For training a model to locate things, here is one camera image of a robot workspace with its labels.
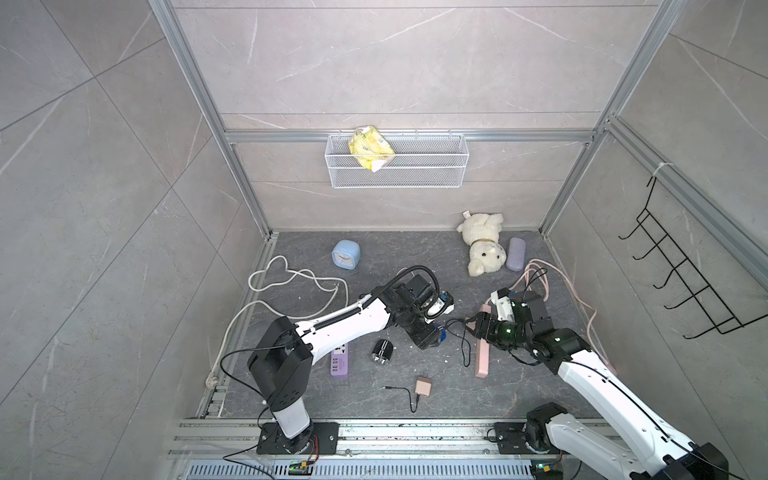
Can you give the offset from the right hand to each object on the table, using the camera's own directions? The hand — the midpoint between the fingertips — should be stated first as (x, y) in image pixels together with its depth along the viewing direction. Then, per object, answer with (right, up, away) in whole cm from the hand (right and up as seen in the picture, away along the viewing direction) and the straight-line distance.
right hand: (472, 327), depth 79 cm
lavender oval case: (+26, +20, +31) cm, 45 cm away
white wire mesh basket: (-11, +52, +22) cm, 57 cm away
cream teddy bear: (+12, +28, +29) cm, 42 cm away
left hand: (-10, -2, +1) cm, 10 cm away
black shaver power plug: (-24, -9, +7) cm, 27 cm away
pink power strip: (+4, -8, +5) cm, 10 cm away
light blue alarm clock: (-38, +20, +24) cm, 49 cm away
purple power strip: (-37, -12, +5) cm, 39 cm away
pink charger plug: (-13, -16, +1) cm, 21 cm away
